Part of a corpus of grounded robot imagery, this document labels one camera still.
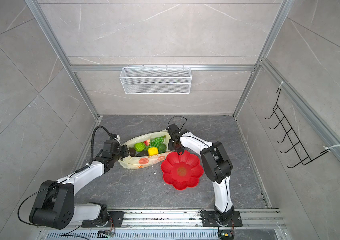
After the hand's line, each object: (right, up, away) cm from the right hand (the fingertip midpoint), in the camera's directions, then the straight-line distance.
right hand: (173, 147), depth 97 cm
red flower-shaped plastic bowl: (+5, -14, -7) cm, 17 cm away
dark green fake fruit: (-7, 0, -2) cm, 7 cm away
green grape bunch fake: (-12, +3, +3) cm, 13 cm away
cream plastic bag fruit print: (-20, -7, -10) cm, 23 cm away
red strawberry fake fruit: (-17, +3, +1) cm, 18 cm away
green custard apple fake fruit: (-22, +1, -2) cm, 22 cm away
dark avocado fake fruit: (-27, -3, -2) cm, 27 cm away
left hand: (-28, +3, -7) cm, 29 cm away
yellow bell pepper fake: (-13, -2, -4) cm, 13 cm away
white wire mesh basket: (-12, +46, +4) cm, 48 cm away
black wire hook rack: (+54, +6, -34) cm, 64 cm away
